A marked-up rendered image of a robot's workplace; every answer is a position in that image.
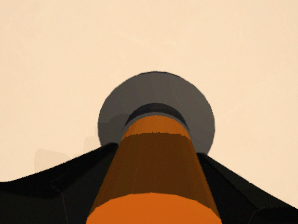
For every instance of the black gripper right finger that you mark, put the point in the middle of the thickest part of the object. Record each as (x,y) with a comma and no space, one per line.
(240,202)

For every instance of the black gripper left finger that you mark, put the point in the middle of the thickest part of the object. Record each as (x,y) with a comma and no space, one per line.
(60,195)

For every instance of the orange knob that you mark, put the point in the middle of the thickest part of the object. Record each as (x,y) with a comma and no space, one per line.
(155,178)

